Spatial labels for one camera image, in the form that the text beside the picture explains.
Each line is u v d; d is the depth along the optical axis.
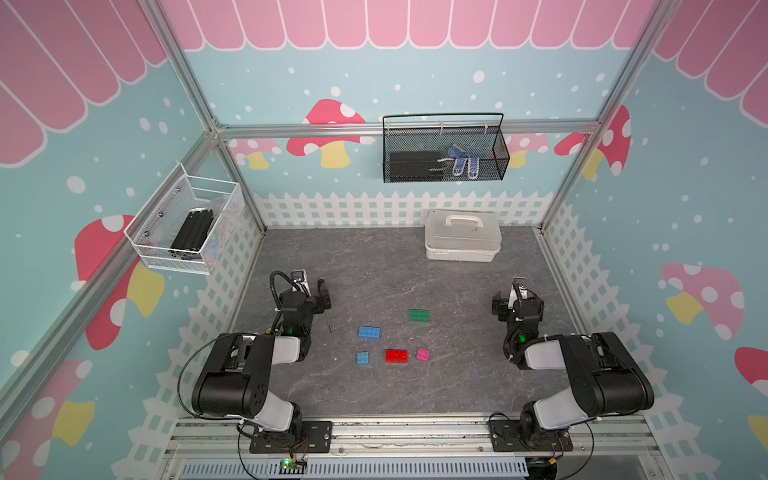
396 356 0.87
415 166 0.87
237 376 0.45
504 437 0.74
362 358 0.85
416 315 0.94
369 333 0.91
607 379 0.46
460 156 0.89
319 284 1.02
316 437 0.74
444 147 0.94
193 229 0.71
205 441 0.76
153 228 0.66
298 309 0.70
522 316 0.70
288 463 0.74
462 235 1.02
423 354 0.87
